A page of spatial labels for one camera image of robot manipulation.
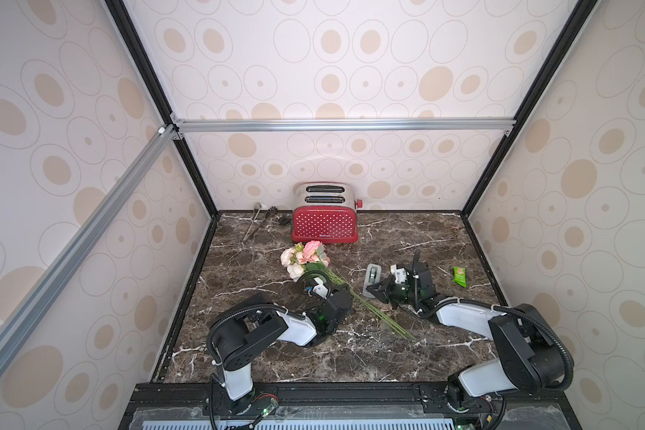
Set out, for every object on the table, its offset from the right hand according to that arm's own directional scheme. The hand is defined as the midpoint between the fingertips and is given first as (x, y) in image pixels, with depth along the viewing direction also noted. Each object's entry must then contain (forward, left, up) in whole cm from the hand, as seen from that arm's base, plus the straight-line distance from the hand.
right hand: (375, 286), depth 87 cm
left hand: (0, +4, +1) cm, 4 cm away
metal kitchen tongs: (+38, +43, -5) cm, 58 cm away
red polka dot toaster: (+25, +18, +9) cm, 32 cm away
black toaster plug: (+35, +36, -5) cm, 51 cm away
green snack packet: (+10, -32, -8) cm, 34 cm away
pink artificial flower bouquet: (+7, +21, +5) cm, 23 cm away
